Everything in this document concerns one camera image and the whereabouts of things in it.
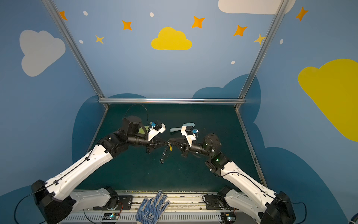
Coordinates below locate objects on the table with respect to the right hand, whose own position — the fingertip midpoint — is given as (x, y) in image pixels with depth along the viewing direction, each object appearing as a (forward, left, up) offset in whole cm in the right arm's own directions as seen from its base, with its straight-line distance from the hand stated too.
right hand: (172, 138), depth 64 cm
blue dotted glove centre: (-26, +11, -31) cm, 42 cm away
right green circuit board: (-26, -30, -33) cm, 52 cm away
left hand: (-1, +2, -3) cm, 4 cm away
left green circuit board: (-29, +31, -32) cm, 54 cm away
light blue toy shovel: (+32, -11, -31) cm, 46 cm away
